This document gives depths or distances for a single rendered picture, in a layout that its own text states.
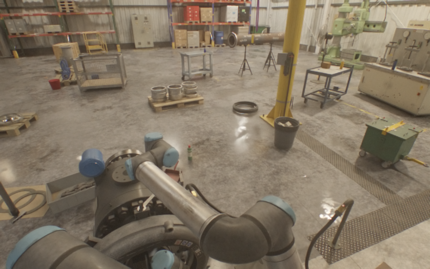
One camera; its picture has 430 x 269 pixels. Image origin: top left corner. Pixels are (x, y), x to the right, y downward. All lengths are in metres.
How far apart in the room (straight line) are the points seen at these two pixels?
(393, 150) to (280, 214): 3.22
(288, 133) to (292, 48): 1.51
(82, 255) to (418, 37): 7.26
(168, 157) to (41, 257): 0.60
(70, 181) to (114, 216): 1.85
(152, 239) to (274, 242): 0.71
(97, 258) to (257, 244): 0.35
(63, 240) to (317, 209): 2.55
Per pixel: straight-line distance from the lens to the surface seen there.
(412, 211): 3.37
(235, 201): 2.66
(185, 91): 5.49
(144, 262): 1.31
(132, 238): 1.21
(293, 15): 4.17
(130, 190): 1.58
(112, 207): 1.55
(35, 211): 3.23
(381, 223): 2.99
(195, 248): 1.41
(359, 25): 11.52
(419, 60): 7.16
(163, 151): 1.01
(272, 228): 0.63
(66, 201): 2.99
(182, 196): 0.72
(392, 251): 2.79
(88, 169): 1.76
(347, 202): 2.11
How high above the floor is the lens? 1.90
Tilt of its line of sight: 29 degrees down
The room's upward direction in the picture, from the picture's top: straight up
